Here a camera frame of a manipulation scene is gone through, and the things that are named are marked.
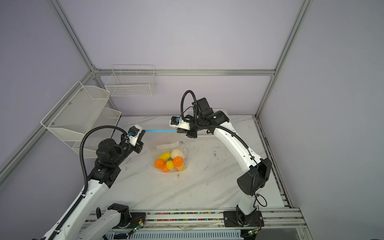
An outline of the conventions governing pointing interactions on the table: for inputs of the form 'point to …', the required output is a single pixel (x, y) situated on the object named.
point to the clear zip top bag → (168, 147)
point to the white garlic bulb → (176, 152)
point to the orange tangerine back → (178, 161)
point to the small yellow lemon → (170, 164)
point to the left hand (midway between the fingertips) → (141, 131)
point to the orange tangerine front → (164, 169)
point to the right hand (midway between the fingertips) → (178, 126)
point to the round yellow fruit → (181, 168)
